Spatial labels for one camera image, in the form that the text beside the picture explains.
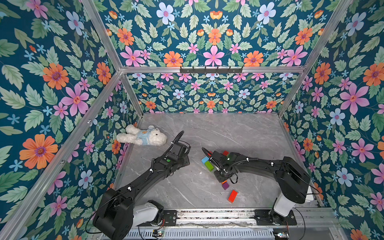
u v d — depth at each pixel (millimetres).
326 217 761
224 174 750
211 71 938
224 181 814
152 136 956
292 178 455
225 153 958
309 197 756
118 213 397
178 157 636
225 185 832
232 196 788
